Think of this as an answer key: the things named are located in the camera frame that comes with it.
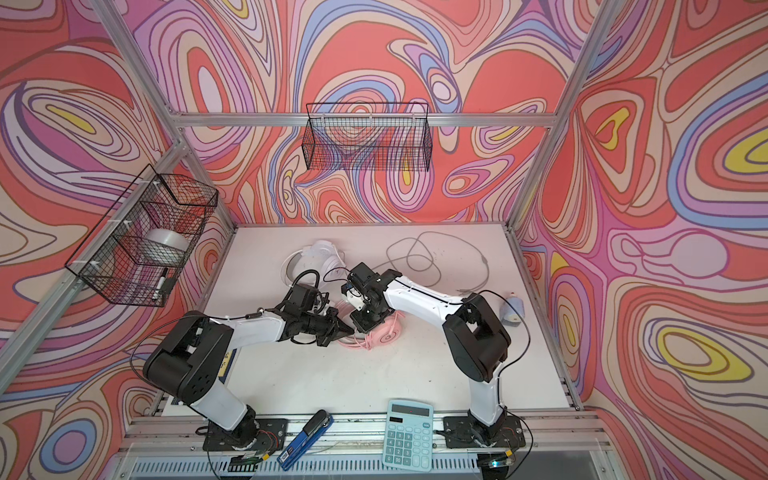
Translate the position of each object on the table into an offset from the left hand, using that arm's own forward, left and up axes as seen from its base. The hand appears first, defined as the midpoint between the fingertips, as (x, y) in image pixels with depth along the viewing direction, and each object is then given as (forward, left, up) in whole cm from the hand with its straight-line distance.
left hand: (357, 329), depth 86 cm
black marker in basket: (+4, +48, +20) cm, 52 cm away
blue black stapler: (-27, +11, -2) cm, 30 cm away
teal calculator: (-27, -14, -3) cm, 30 cm away
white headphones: (+28, +15, -1) cm, 32 cm away
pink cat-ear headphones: (-3, -8, +3) cm, 10 cm away
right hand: (-1, -3, 0) cm, 3 cm away
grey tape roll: (+9, +44, +28) cm, 53 cm away
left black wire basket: (+10, +54, +24) cm, 60 cm away
